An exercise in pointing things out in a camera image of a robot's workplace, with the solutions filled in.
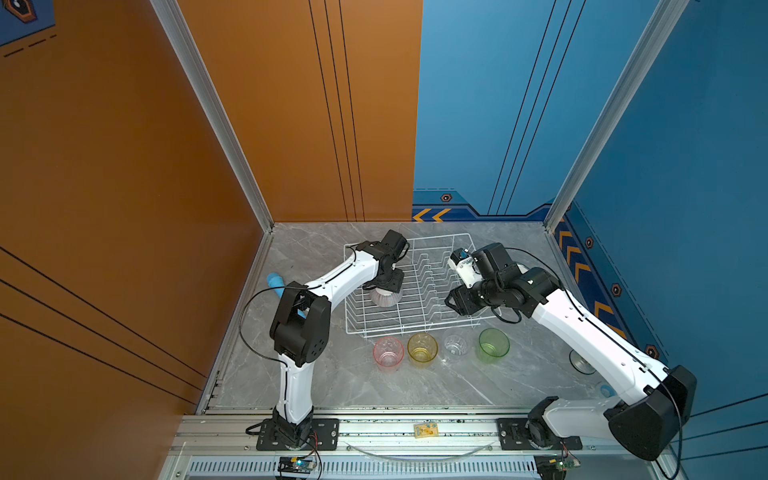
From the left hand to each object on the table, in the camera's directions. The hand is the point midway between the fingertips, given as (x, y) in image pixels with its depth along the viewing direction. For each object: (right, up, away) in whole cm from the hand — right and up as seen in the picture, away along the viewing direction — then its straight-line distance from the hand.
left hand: (389, 280), depth 94 cm
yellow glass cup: (+10, -19, -7) cm, 23 cm away
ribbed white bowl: (-1, -5, -2) cm, 6 cm away
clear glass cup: (+20, -18, -6) cm, 28 cm away
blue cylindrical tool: (-39, -1, +5) cm, 39 cm away
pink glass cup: (0, -20, -7) cm, 22 cm away
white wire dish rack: (+12, 0, +2) cm, 12 cm away
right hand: (+17, -2, -17) cm, 24 cm away
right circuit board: (+39, -42, -24) cm, 62 cm away
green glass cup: (+30, -19, -7) cm, 36 cm away
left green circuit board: (-22, -42, -23) cm, 53 cm away
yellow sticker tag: (+9, -36, -20) cm, 42 cm away
